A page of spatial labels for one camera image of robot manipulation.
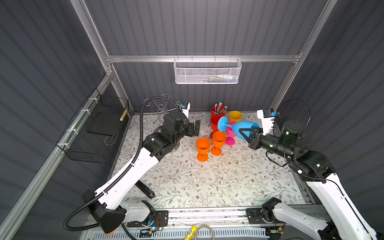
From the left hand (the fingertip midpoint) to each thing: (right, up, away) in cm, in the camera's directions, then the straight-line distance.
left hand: (190, 118), depth 69 cm
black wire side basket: (-49, -8, +3) cm, 50 cm away
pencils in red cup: (+19, +9, +37) cm, 42 cm away
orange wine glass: (+7, -15, +20) cm, 26 cm away
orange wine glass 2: (+17, -11, +23) cm, 31 cm away
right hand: (+21, -6, -10) cm, 24 cm away
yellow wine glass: (+30, +4, +33) cm, 44 cm away
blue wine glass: (+15, -3, +1) cm, 16 cm away
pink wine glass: (+26, -13, +33) cm, 44 cm away
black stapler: (-23, -39, +10) cm, 46 cm away
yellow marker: (+1, -53, -1) cm, 53 cm away
